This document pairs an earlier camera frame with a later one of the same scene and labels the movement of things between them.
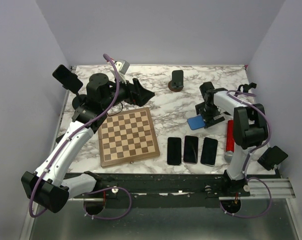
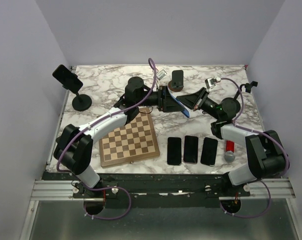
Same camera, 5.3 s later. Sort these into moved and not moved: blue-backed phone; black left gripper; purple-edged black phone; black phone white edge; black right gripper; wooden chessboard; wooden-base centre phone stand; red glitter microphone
Moved: black left gripper; blue-backed phone; black right gripper
Not moved: red glitter microphone; purple-edged black phone; black phone white edge; wooden chessboard; wooden-base centre phone stand
